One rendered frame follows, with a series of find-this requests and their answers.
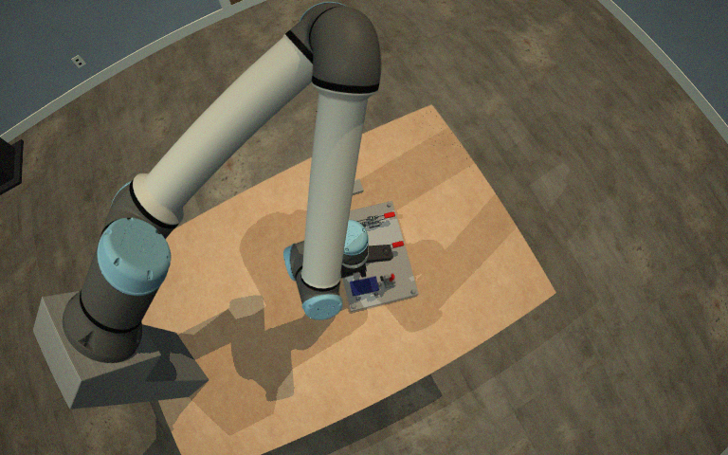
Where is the grey toggle clamp with red handle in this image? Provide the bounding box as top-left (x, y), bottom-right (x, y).
top-left (380, 274), bottom-right (396, 288)

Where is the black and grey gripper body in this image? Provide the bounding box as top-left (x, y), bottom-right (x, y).
top-left (340, 264), bottom-right (367, 278)

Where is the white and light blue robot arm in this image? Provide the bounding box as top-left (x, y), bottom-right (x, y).
top-left (63, 2), bottom-right (393, 363)

